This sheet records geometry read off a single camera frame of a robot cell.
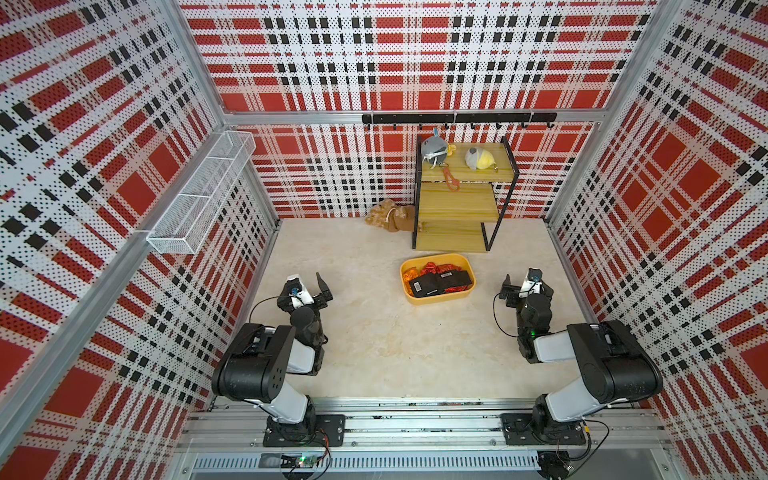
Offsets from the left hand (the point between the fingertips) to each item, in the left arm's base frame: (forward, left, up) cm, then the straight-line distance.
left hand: (308, 278), depth 88 cm
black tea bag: (+3, -38, -9) cm, 39 cm away
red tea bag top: (+11, -38, -10) cm, 41 cm away
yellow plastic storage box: (+13, -48, -10) cm, 51 cm away
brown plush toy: (+30, -25, -5) cm, 39 cm away
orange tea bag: (+8, -31, -11) cm, 33 cm away
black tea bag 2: (+5, -45, -9) cm, 46 cm away
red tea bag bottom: (+10, -43, -10) cm, 45 cm away
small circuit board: (-44, -3, -11) cm, 46 cm away
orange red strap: (+21, -43, +19) cm, 51 cm away
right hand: (+2, -67, -3) cm, 67 cm away
